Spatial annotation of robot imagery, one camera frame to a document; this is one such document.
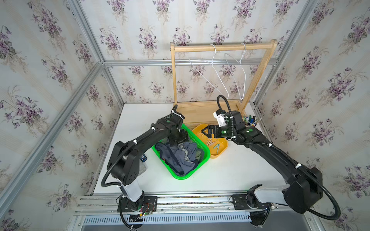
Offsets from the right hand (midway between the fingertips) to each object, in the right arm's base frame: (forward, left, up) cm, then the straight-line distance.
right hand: (210, 131), depth 79 cm
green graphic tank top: (-7, +5, -15) cm, 18 cm away
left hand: (-2, +14, -10) cm, 17 cm away
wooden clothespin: (+4, -2, -19) cm, 19 cm away
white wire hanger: (+46, -8, +7) cm, 47 cm away
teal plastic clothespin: (0, -7, -19) cm, 20 cm away
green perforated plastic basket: (+2, +8, -12) cm, 15 cm away
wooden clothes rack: (+32, +9, -21) cm, 40 cm away
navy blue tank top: (-12, +16, -7) cm, 21 cm away
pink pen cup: (+12, -29, -9) cm, 32 cm away
